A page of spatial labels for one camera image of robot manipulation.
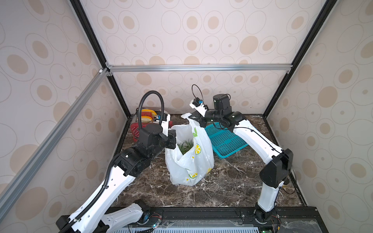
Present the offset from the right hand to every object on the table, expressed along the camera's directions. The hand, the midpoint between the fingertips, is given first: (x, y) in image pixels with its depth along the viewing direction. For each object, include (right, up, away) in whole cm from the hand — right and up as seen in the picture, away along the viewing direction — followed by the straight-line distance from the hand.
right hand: (187, 117), depth 74 cm
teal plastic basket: (+26, -15, +29) cm, 41 cm away
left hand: (-3, -6, -11) cm, 13 cm away
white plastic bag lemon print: (+6, -25, +5) cm, 26 cm away
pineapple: (-2, -16, +15) cm, 22 cm away
